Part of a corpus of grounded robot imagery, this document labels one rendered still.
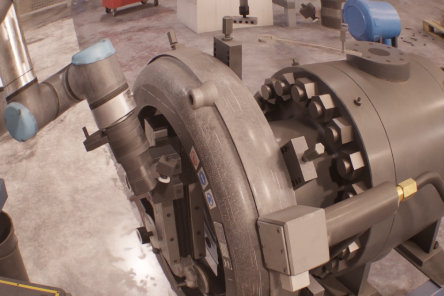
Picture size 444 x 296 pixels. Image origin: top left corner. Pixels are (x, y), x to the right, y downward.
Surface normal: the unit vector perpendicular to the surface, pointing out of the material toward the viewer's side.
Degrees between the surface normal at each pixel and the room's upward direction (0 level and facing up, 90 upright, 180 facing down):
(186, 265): 67
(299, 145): 50
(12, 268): 93
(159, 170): 83
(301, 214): 22
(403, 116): 40
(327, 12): 73
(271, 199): 57
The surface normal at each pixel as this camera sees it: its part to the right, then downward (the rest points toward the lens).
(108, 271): -0.03, -0.90
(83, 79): -0.41, 0.44
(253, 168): 0.30, -0.30
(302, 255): 0.41, 0.01
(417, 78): 0.12, -0.71
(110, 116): 0.04, 0.26
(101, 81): 0.22, 0.17
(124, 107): 0.64, -0.08
